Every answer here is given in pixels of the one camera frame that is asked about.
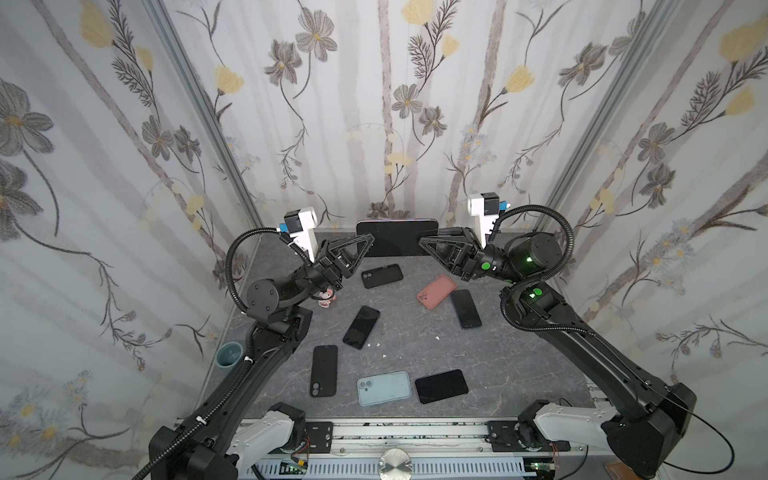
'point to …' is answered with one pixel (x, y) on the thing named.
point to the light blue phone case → (384, 388)
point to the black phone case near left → (324, 371)
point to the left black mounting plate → (320, 436)
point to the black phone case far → (381, 276)
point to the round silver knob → (395, 464)
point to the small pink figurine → (326, 298)
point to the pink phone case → (435, 292)
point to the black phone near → (441, 386)
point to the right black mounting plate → (503, 438)
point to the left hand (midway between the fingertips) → (367, 239)
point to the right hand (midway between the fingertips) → (427, 242)
